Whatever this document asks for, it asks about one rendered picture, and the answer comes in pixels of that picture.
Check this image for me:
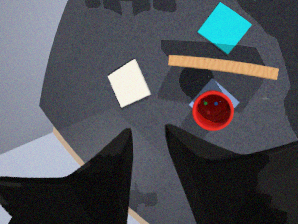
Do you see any red cup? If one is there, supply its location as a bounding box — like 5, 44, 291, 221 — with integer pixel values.
192, 91, 233, 131

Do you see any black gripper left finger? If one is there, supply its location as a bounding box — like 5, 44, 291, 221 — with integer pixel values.
0, 128, 133, 224

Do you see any light brown wooden plank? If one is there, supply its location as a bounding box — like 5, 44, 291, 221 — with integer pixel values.
168, 55, 279, 80

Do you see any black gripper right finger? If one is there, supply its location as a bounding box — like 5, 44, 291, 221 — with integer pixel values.
165, 124, 298, 224

